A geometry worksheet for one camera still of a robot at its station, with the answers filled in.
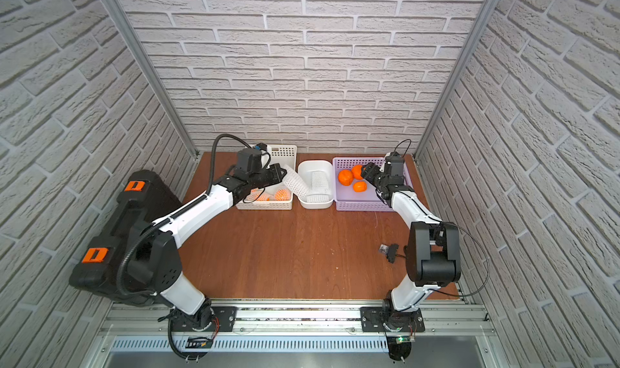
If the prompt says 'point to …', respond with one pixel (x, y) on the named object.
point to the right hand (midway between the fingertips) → (372, 169)
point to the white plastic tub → (318, 201)
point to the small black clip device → (390, 251)
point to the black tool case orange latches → (143, 198)
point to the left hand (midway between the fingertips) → (294, 168)
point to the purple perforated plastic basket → (353, 192)
